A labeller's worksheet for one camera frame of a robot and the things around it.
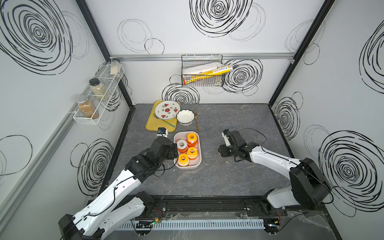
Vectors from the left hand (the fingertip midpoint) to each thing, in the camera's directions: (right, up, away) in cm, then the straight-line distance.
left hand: (170, 145), depth 75 cm
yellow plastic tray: (-18, +10, +34) cm, 40 cm away
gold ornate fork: (+14, +6, +32) cm, 35 cm away
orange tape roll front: (+4, -4, +17) cm, 18 cm away
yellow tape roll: (+11, +2, +19) cm, 22 cm away
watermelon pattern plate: (-9, +20, +41) cm, 47 cm away
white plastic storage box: (+9, -4, +17) cm, 20 cm away
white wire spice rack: (-42, +37, +21) cm, 60 cm away
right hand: (+29, -5, +14) cm, 32 cm away
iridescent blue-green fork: (-6, +9, +34) cm, 36 cm away
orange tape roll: (+10, -3, +18) cm, 20 cm away
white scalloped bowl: (+5, +14, +36) cm, 39 cm away
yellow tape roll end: (+11, -7, +15) cm, 19 cm away
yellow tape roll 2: (+5, -11, +12) cm, 17 cm away
